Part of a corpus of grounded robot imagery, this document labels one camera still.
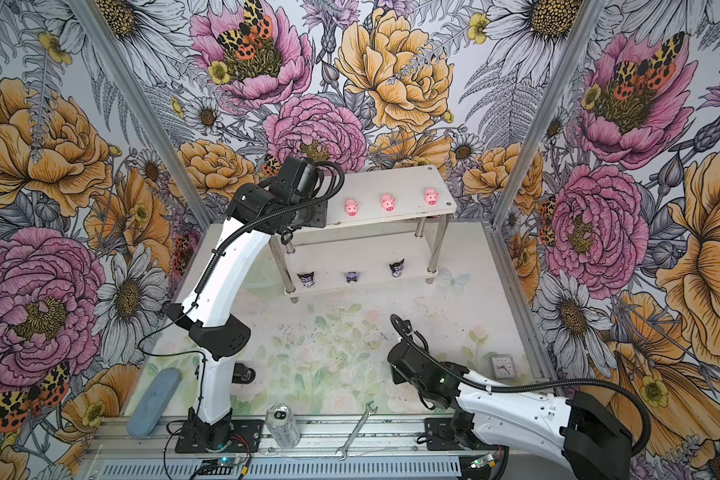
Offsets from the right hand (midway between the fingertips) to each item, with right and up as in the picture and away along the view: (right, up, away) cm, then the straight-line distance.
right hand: (400, 365), depth 83 cm
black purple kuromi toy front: (-14, +23, +11) cm, 29 cm away
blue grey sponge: (-64, -7, -6) cm, 65 cm away
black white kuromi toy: (-27, +23, +8) cm, 36 cm away
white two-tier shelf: (-5, +37, -7) cm, 38 cm away
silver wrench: (-9, -10, -6) cm, 14 cm away
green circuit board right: (+19, -18, -12) cm, 29 cm away
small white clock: (+28, 0, 0) cm, 28 cm away
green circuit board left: (-45, -20, -11) cm, 50 cm away
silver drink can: (-27, -6, -19) cm, 33 cm away
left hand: (-23, +39, -9) cm, 46 cm away
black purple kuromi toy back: (0, +26, +11) cm, 28 cm away
